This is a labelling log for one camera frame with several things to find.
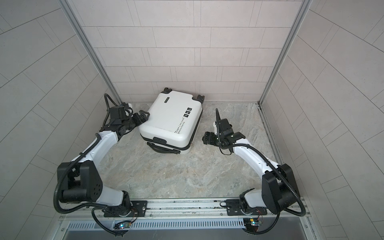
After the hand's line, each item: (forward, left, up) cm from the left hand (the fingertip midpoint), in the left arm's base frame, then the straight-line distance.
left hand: (147, 113), depth 86 cm
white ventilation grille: (-52, +9, -18) cm, 55 cm away
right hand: (-13, -35, -8) cm, 38 cm away
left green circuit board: (-52, +2, -13) cm, 53 cm away
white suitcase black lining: (-8, -15, +1) cm, 17 cm away
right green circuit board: (-51, -55, -18) cm, 77 cm away
